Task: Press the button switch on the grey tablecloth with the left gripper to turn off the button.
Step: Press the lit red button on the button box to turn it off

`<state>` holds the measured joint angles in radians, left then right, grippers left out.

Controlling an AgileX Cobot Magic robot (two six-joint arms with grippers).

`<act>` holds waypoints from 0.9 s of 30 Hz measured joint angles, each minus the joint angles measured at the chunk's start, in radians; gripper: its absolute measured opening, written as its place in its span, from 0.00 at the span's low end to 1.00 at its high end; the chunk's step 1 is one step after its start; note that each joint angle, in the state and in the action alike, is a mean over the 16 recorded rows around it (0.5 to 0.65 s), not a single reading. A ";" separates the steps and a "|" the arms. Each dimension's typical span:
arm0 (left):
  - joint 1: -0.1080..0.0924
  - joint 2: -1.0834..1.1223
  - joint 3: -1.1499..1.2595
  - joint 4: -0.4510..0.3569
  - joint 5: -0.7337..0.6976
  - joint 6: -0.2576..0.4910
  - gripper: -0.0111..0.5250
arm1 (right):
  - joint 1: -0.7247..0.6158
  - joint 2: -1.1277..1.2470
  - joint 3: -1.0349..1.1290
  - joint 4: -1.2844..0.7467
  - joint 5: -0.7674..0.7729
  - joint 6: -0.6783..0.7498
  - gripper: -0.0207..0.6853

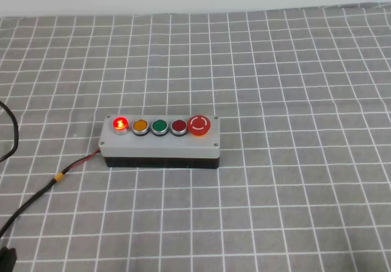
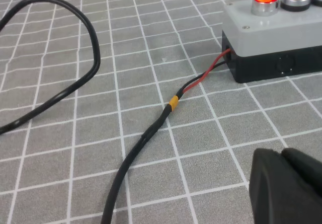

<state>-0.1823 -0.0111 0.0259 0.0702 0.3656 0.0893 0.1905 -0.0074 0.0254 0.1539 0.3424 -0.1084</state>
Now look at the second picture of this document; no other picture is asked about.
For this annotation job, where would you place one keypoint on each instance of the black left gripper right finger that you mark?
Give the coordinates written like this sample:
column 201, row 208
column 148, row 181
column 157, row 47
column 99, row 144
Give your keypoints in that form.
column 300, row 177

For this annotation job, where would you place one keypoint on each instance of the yellow push button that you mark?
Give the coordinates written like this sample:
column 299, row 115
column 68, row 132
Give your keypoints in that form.
column 295, row 5

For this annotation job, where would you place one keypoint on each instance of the grey black button switch box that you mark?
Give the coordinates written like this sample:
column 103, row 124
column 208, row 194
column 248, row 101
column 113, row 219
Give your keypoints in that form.
column 279, row 45

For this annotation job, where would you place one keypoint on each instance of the grey checkered tablecloth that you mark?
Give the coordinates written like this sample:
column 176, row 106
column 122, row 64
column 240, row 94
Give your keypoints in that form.
column 59, row 167

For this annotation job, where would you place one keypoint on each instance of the black power cable yellow connector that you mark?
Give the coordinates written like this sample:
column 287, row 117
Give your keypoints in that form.
column 145, row 137

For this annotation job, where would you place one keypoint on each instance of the lit red indicator button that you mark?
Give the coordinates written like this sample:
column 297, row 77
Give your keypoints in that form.
column 264, row 7

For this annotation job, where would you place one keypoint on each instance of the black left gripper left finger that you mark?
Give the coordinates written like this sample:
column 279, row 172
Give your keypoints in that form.
column 264, row 191

